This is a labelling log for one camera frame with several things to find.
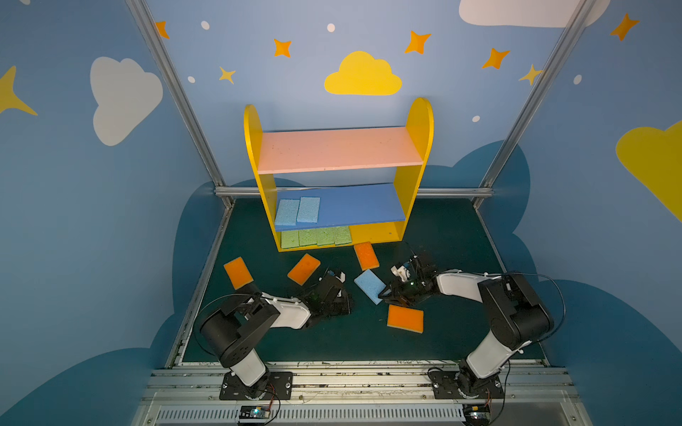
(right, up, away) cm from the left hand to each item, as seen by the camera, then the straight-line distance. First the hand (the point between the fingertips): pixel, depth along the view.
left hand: (357, 301), depth 90 cm
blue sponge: (-26, +31, +7) cm, 41 cm away
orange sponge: (-44, +8, +7) cm, 46 cm away
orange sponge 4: (+16, -5, -3) cm, 17 cm away
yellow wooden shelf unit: (+7, +31, +7) cm, 32 cm away
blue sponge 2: (-18, +32, +8) cm, 37 cm away
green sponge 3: (-12, +22, +17) cm, 31 cm away
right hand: (+9, +2, 0) cm, 10 cm away
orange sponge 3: (+4, +14, +12) cm, 19 cm away
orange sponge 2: (-20, +9, +6) cm, 23 cm away
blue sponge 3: (+5, +5, +4) cm, 8 cm away
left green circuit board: (-29, -25, -19) cm, 43 cm away
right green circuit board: (+32, -26, -18) cm, 45 cm away
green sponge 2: (-19, +21, +15) cm, 32 cm away
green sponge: (-26, +21, +14) cm, 36 cm away
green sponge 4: (-5, +22, +18) cm, 29 cm away
